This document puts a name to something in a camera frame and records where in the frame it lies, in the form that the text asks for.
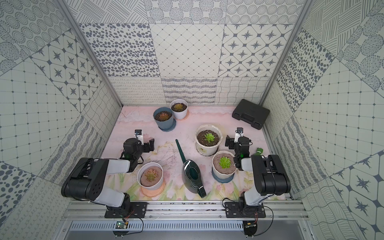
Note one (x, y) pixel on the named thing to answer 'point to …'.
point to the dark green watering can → (191, 176)
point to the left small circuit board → (121, 229)
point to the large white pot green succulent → (207, 139)
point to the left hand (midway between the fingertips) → (145, 137)
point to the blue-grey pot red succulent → (164, 117)
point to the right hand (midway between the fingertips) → (235, 137)
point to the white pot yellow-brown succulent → (179, 107)
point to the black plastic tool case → (251, 113)
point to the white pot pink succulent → (150, 179)
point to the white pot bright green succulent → (224, 166)
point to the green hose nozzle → (259, 151)
